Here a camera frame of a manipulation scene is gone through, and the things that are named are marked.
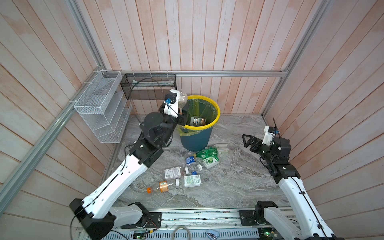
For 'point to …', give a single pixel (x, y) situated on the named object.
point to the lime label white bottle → (210, 162)
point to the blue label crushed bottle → (190, 162)
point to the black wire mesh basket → (143, 86)
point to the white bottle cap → (199, 167)
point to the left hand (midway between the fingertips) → (183, 102)
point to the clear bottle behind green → (223, 149)
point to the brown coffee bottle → (203, 121)
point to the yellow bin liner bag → (200, 108)
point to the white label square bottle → (176, 172)
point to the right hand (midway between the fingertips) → (248, 137)
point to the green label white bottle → (193, 180)
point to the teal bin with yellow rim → (197, 142)
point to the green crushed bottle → (208, 153)
